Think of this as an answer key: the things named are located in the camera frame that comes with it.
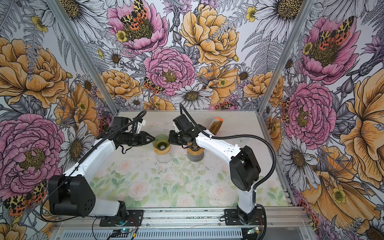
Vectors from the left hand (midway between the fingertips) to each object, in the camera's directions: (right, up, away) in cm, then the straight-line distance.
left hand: (153, 143), depth 83 cm
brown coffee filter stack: (+37, +10, +20) cm, 43 cm away
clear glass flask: (+3, -11, +12) cm, 16 cm away
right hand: (+9, -1, 0) cm, 9 cm away
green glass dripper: (+4, 0, +5) cm, 6 cm away
